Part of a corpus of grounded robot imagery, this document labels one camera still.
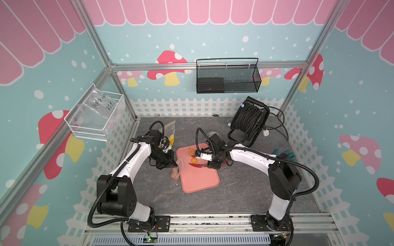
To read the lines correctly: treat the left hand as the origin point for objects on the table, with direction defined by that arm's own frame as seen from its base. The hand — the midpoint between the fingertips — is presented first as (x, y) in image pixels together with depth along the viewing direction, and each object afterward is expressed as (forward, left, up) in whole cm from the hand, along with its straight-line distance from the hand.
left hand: (176, 167), depth 79 cm
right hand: (+8, -18, -6) cm, 21 cm away
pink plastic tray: (-1, -10, -12) cm, 16 cm away
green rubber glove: (+15, -70, -11) cm, 72 cm away
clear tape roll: (+31, -20, -10) cm, 38 cm away
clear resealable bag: (+27, +8, -3) cm, 29 cm away
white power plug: (+32, -58, -9) cm, 66 cm away
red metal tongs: (+5, -12, -7) cm, 14 cm away
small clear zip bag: (-1, 0, -3) cm, 3 cm away
